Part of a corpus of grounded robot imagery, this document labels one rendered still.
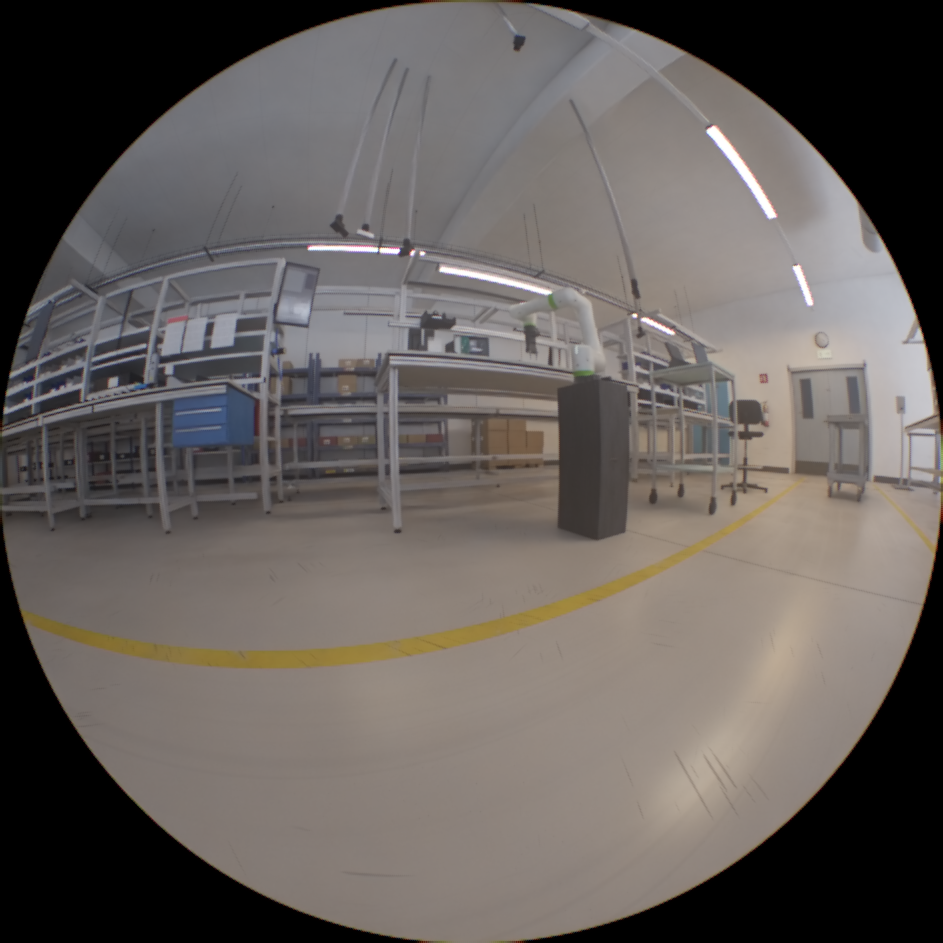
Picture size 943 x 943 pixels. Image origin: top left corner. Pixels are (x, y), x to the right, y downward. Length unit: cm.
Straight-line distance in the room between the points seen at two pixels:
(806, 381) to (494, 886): 757
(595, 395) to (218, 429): 211
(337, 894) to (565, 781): 35
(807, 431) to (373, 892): 753
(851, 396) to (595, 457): 652
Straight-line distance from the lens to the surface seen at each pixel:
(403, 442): 550
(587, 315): 206
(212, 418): 208
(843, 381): 749
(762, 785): 64
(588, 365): 177
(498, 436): 551
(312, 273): 269
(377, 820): 52
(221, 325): 294
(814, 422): 740
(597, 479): 156
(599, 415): 155
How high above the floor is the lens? 48
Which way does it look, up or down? 5 degrees down
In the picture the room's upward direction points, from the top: 1 degrees counter-clockwise
